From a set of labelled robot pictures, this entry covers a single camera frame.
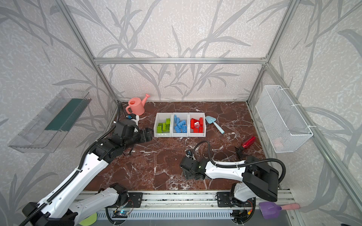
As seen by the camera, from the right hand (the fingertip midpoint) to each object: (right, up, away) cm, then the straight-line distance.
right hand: (190, 166), depth 85 cm
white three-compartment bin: (-22, +29, +22) cm, 43 cm away
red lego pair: (+8, +28, +20) cm, 35 cm away
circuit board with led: (-36, -19, -14) cm, 43 cm away
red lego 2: (+6, +20, +20) cm, 29 cm away
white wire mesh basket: (+42, +26, -24) cm, 55 cm away
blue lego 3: (-4, +21, +14) cm, 26 cm away
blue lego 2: (-6, +25, +15) cm, 30 cm away
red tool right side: (+36, +12, +6) cm, 39 cm away
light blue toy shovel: (+16, +27, +21) cm, 37 cm away
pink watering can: (-40, +38, +18) cm, 58 cm away
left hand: (-21, +25, -11) cm, 34 cm away
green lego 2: (-17, +24, +17) cm, 34 cm away
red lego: (+2, +26, +14) cm, 30 cm away
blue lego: (-11, +28, +17) cm, 35 cm away
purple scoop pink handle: (+41, -17, -15) cm, 47 cm away
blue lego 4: (-9, +21, +16) cm, 28 cm away
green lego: (-22, +21, +14) cm, 33 cm away
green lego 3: (-19, +22, +17) cm, 34 cm away
